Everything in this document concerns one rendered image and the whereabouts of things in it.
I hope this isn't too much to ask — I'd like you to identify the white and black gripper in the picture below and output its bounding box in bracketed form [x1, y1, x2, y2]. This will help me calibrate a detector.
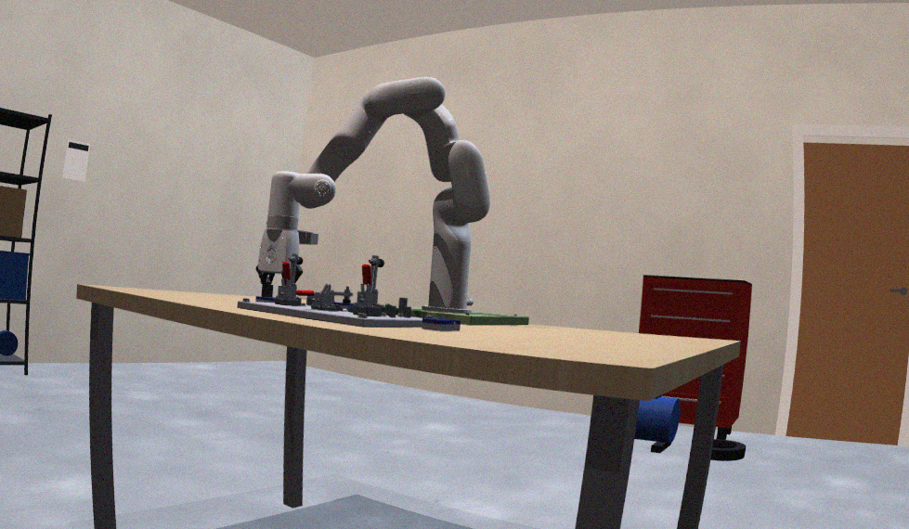
[255, 227, 299, 297]

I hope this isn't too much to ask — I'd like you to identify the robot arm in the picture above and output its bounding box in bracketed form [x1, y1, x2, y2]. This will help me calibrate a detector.
[266, 77, 490, 314]

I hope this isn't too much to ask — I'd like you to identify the toggle clamp with red handle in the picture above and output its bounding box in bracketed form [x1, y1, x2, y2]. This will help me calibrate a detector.
[353, 255, 384, 316]
[296, 284, 353, 311]
[275, 254, 303, 306]

